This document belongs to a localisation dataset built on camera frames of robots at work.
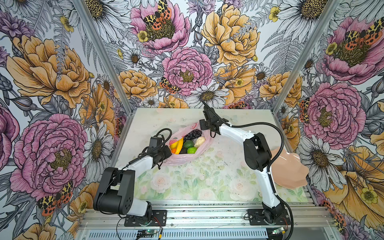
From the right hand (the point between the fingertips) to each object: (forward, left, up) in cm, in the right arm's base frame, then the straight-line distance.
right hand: (205, 125), depth 103 cm
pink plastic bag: (-7, 0, +1) cm, 8 cm away
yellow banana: (-14, +18, -1) cm, 23 cm away
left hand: (-19, +23, -4) cm, 30 cm away
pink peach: (-14, +21, +2) cm, 25 cm away
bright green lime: (-18, +9, -1) cm, 20 cm away
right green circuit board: (-58, -32, -9) cm, 67 cm away
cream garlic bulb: (-11, +4, -2) cm, 12 cm away
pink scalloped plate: (-29, -48, -8) cm, 56 cm away
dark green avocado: (-12, +11, -3) cm, 17 cm away
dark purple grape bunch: (-5, +9, -3) cm, 10 cm away
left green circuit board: (-57, +31, -8) cm, 66 cm away
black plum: (-17, +15, -3) cm, 23 cm away
